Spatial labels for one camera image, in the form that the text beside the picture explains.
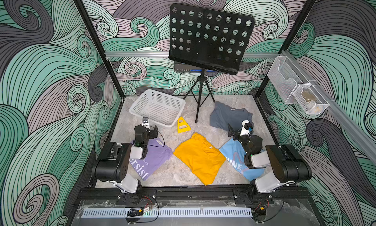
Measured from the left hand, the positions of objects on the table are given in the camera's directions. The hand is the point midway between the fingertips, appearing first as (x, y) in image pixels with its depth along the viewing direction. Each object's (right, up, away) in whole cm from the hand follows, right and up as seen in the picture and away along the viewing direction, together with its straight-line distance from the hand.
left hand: (148, 123), depth 94 cm
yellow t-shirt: (+35, -20, -8) cm, 41 cm away
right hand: (+57, +1, -6) cm, 58 cm away
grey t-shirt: (+52, +4, +10) cm, 53 cm away
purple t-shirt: (+8, -17, -8) cm, 20 cm away
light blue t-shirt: (+54, -17, -7) cm, 57 cm away
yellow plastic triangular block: (+22, -2, +8) cm, 23 cm away
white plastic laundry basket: (+6, +9, +17) cm, 20 cm away
